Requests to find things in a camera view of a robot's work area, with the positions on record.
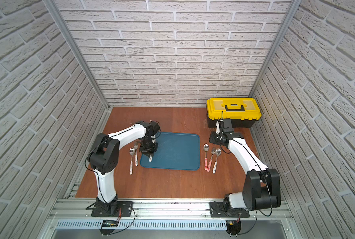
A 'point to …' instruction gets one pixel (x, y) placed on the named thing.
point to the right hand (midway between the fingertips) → (214, 137)
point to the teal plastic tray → (178, 151)
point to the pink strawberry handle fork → (209, 165)
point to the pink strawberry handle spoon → (206, 147)
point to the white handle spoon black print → (217, 152)
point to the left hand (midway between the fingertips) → (150, 151)
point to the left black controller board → (108, 226)
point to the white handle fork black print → (136, 156)
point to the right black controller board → (233, 227)
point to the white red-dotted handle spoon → (131, 152)
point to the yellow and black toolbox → (244, 112)
